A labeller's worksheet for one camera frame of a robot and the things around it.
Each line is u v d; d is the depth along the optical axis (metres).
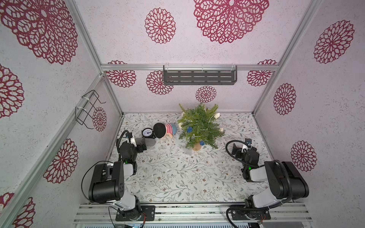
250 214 0.69
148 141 1.02
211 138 0.81
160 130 0.99
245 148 0.81
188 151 0.95
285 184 0.43
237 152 0.84
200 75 0.94
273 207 0.56
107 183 0.46
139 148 0.83
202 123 0.76
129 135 0.77
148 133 1.04
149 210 0.75
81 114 0.73
